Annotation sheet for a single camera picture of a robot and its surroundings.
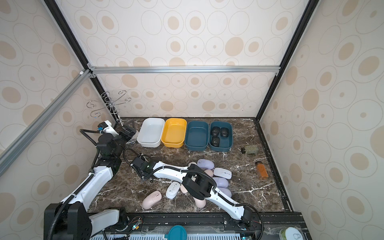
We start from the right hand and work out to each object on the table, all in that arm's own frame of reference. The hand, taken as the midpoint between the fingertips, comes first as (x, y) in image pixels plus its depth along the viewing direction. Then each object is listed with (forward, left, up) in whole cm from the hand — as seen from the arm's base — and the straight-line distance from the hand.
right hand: (152, 168), depth 94 cm
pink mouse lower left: (-19, -5, +3) cm, 20 cm away
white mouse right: (-2, -43, +2) cm, 43 cm away
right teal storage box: (+20, -47, +1) cm, 51 cm away
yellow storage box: (+28, -10, +2) cm, 30 cm away
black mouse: (+30, -40, +3) cm, 50 cm away
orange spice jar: (+1, -67, +2) cm, 67 cm away
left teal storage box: (+27, -27, +1) cm, 38 cm away
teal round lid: (-34, -21, +8) cm, 41 cm away
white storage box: (+28, +8, +1) cm, 30 cm away
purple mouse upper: (+4, -33, +1) cm, 33 cm away
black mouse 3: (+21, -40, +3) cm, 45 cm away
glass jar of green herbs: (+15, -62, +3) cm, 64 cm away
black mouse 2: (+29, -47, +3) cm, 55 cm away
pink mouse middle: (-13, -21, +2) cm, 25 cm away
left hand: (+10, +5, +31) cm, 33 cm away
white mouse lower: (-14, -15, +3) cm, 21 cm away
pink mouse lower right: (-19, -31, +1) cm, 36 cm away
